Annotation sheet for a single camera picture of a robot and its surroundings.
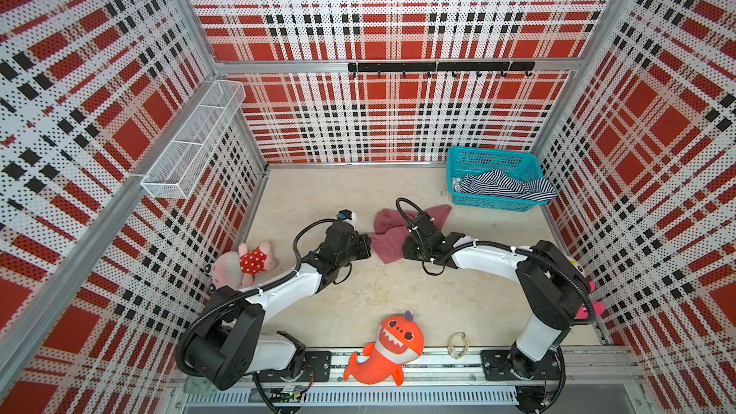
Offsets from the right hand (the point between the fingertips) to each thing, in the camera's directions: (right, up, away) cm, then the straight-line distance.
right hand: (409, 247), depth 92 cm
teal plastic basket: (+48, +30, +23) cm, 61 cm away
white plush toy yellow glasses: (+57, -17, -6) cm, 60 cm away
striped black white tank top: (+37, +22, +20) cm, 48 cm away
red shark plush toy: (-4, -19, -21) cm, 29 cm away
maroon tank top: (-6, +6, +8) cm, 12 cm away
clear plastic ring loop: (+12, -24, -15) cm, 30 cm away
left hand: (-11, +3, -4) cm, 12 cm away
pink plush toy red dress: (-53, -5, -6) cm, 53 cm away
